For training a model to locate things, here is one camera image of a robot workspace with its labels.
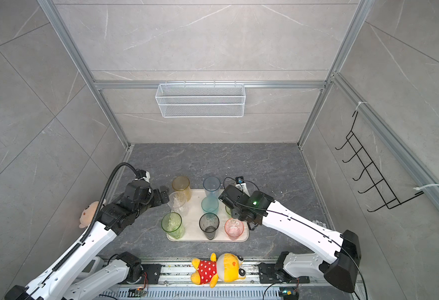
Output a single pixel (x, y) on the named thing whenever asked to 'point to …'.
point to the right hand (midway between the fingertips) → (243, 206)
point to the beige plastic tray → (193, 232)
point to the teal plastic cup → (210, 204)
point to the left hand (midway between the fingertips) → (161, 189)
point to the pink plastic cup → (234, 228)
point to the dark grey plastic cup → (209, 223)
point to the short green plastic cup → (228, 211)
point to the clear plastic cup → (176, 201)
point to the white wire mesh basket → (201, 100)
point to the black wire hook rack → (380, 187)
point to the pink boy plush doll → (87, 214)
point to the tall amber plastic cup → (182, 184)
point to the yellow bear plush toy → (227, 267)
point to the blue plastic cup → (212, 185)
